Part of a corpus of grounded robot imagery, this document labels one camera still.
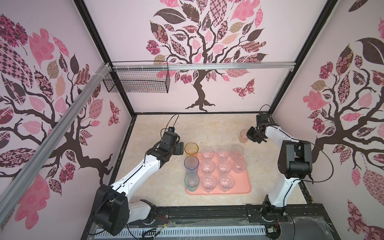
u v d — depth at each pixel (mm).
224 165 852
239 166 893
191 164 848
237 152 947
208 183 830
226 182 848
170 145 644
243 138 980
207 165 851
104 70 818
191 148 854
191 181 833
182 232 697
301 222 721
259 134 829
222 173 873
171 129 732
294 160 510
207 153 921
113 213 392
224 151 926
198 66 923
